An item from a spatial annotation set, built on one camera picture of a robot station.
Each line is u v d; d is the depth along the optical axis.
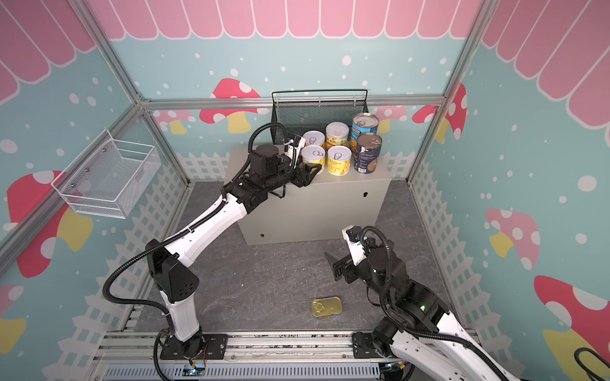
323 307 0.78
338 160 0.71
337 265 0.57
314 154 0.73
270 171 0.59
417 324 0.44
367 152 0.68
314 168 0.71
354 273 0.57
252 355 0.74
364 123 0.74
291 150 0.63
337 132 0.76
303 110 0.92
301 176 0.67
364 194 0.78
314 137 0.77
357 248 0.55
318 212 0.91
